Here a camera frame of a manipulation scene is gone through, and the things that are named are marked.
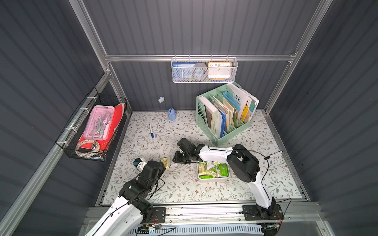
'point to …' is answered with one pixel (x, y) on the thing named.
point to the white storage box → (211, 171)
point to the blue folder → (223, 124)
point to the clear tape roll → (86, 141)
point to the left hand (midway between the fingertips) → (161, 164)
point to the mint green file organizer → (223, 98)
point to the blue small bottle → (172, 113)
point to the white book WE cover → (240, 98)
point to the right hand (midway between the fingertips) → (175, 158)
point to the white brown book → (212, 113)
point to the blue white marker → (152, 133)
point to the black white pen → (268, 157)
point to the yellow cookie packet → (164, 160)
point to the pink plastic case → (99, 123)
